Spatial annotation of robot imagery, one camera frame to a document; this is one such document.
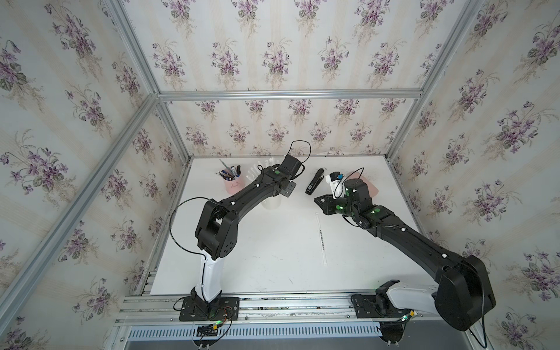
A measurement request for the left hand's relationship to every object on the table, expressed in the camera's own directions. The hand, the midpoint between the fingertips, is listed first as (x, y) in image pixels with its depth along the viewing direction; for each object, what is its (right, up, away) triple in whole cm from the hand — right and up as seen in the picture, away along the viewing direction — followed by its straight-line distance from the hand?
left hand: (284, 185), depth 92 cm
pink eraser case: (+44, -3, +13) cm, 46 cm away
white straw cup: (-6, -8, +6) cm, 12 cm away
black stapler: (+15, +1, +12) cm, 19 cm away
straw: (+15, -22, -2) cm, 27 cm away
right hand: (+13, -5, -11) cm, 18 cm away
